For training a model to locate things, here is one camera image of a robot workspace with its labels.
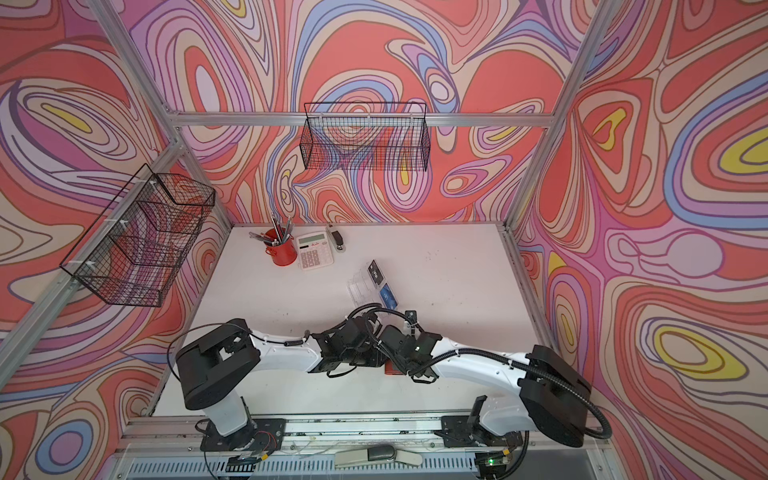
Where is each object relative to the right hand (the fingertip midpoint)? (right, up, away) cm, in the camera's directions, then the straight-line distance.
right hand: (412, 360), depth 83 cm
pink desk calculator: (-34, +31, +25) cm, 53 cm away
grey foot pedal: (-10, -15, -17) cm, 25 cm away
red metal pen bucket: (-43, +33, +16) cm, 56 cm away
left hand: (-4, 0, +1) cm, 4 cm away
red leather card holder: (-6, -2, -1) cm, 6 cm away
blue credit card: (-7, +17, +5) cm, 19 cm away
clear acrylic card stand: (-13, +20, +13) cm, 27 cm away
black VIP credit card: (-11, +24, +11) cm, 29 cm away
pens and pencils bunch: (-46, +38, +21) cm, 63 cm away
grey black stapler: (-26, +36, +27) cm, 52 cm away
